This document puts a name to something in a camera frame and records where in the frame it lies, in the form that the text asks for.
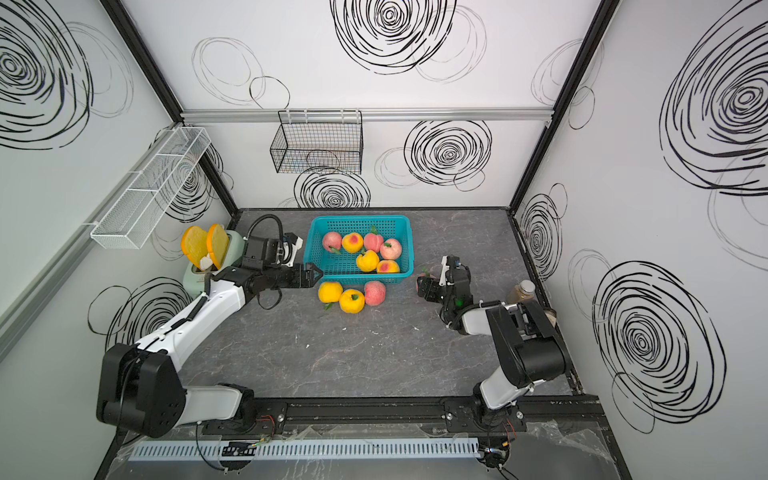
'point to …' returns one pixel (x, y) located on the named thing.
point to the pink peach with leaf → (373, 241)
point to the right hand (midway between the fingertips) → (429, 280)
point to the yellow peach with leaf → (351, 301)
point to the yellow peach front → (368, 261)
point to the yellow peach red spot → (352, 242)
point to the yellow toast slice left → (194, 244)
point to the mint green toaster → (196, 282)
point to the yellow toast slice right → (217, 245)
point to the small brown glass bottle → (521, 292)
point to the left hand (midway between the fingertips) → (310, 273)
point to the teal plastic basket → (341, 268)
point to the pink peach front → (391, 249)
